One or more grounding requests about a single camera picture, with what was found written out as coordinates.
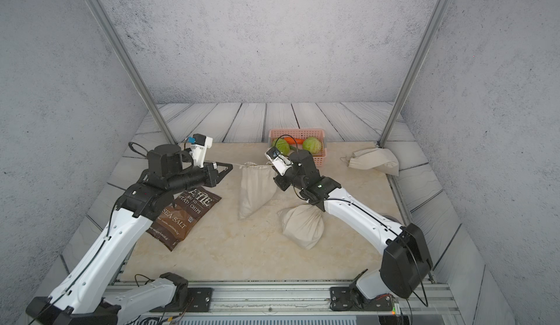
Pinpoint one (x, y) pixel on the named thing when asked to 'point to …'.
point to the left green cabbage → (282, 145)
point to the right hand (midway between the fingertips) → (277, 164)
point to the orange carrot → (291, 141)
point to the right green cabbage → (313, 144)
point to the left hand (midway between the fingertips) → (233, 167)
